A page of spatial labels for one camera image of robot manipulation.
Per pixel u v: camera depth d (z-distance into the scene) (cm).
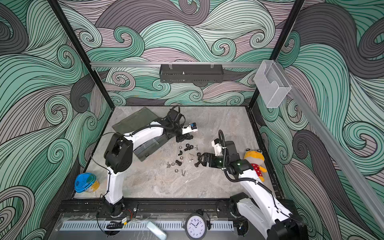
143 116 116
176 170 86
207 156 70
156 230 65
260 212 53
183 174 86
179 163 89
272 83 79
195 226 67
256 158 84
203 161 70
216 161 68
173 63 93
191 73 96
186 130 81
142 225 70
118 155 53
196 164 88
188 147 95
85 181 73
